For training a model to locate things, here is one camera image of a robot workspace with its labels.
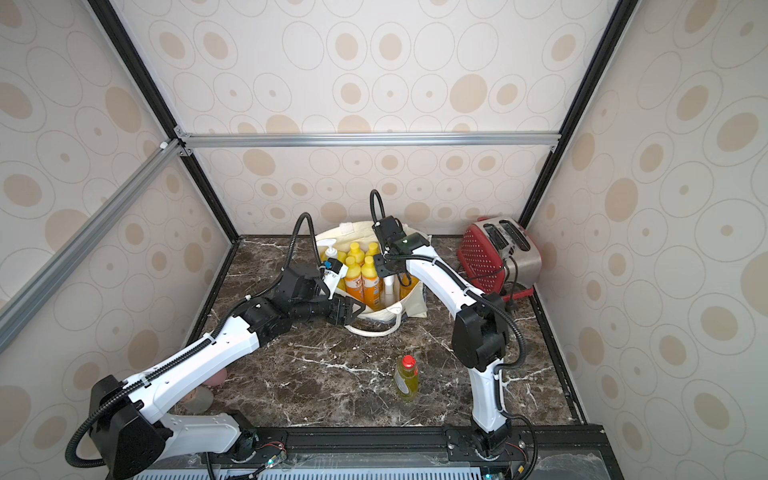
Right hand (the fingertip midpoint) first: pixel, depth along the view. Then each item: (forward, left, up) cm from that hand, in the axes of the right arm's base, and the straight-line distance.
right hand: (400, 262), depth 92 cm
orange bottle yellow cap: (-1, +13, +6) cm, 14 cm away
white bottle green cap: (-7, +2, -5) cm, 9 cm away
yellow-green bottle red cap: (-35, -3, -2) cm, 35 cm away
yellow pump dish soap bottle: (-5, +19, +10) cm, 22 cm away
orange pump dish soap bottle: (-15, -2, +7) cm, 17 cm away
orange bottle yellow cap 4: (-8, +8, 0) cm, 12 cm away
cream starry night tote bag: (+3, +11, +10) cm, 15 cm away
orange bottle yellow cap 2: (-1, +7, +7) cm, 10 cm away
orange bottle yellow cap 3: (-8, +13, +1) cm, 15 cm away
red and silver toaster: (+1, -30, +2) cm, 31 cm away
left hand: (-20, +8, +7) cm, 23 cm away
